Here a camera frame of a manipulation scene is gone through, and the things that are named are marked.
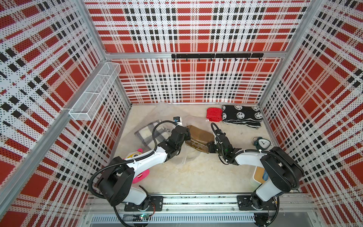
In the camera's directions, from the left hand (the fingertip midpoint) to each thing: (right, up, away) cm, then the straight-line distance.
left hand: (188, 127), depth 86 cm
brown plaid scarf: (+8, -8, +8) cm, 14 cm away
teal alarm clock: (+49, -11, +7) cm, 51 cm away
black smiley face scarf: (+48, +7, +18) cm, 52 cm away
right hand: (+14, -11, +7) cm, 19 cm away
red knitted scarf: (+20, +9, +24) cm, 33 cm away
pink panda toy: (-27, -27, -8) cm, 39 cm away
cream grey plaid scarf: (-18, -3, +10) cm, 21 cm away
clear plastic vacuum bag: (0, -19, +4) cm, 20 cm away
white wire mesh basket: (-66, +14, +5) cm, 68 cm away
